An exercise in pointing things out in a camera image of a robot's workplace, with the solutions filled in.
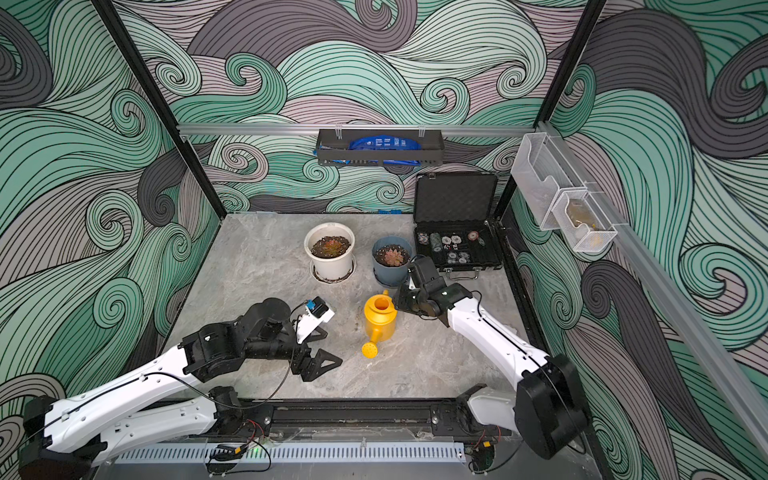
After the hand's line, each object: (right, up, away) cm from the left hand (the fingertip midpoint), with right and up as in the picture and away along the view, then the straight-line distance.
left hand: (335, 345), depth 65 cm
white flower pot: (-5, +14, +29) cm, 33 cm away
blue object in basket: (+11, +54, +27) cm, 62 cm away
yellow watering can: (+10, +2, +14) cm, 18 cm away
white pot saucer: (-6, +9, +35) cm, 37 cm away
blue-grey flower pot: (+12, +12, +30) cm, 34 cm away
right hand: (+16, +6, +18) cm, 25 cm away
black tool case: (+37, +33, +45) cm, 67 cm away
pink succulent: (+15, +18, +30) cm, 38 cm away
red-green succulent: (-7, +21, +33) cm, 39 cm away
